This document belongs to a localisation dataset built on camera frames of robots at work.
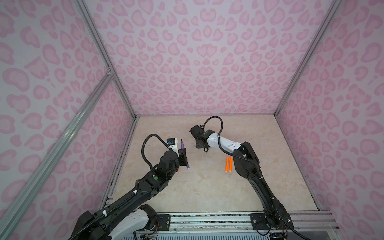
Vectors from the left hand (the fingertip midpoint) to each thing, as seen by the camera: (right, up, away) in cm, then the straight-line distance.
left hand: (186, 147), depth 78 cm
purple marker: (-2, 0, 0) cm, 2 cm away
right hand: (+10, 0, +25) cm, 27 cm away
